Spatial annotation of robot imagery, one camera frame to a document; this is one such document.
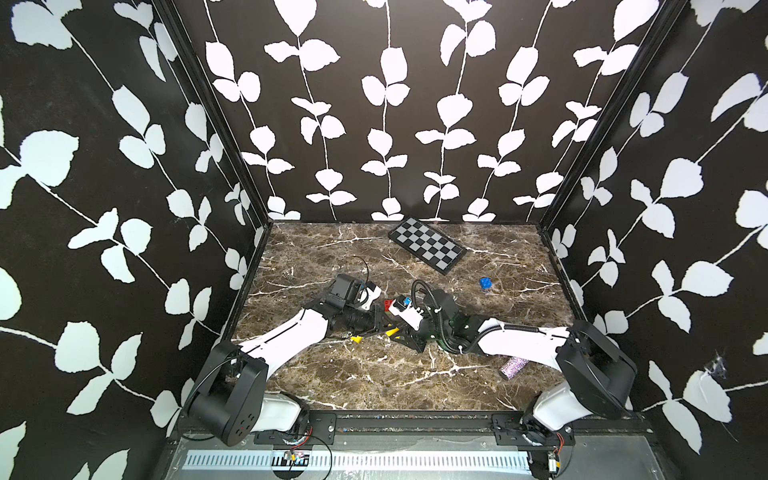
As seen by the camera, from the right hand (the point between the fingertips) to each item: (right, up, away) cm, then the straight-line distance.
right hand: (392, 330), depth 81 cm
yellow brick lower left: (-11, -5, +8) cm, 14 cm away
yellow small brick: (0, 0, -2) cm, 2 cm away
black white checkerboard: (+16, +22, +27) cm, 38 cm away
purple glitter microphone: (+33, -11, 0) cm, 35 cm away
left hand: (+1, +2, 0) cm, 2 cm away
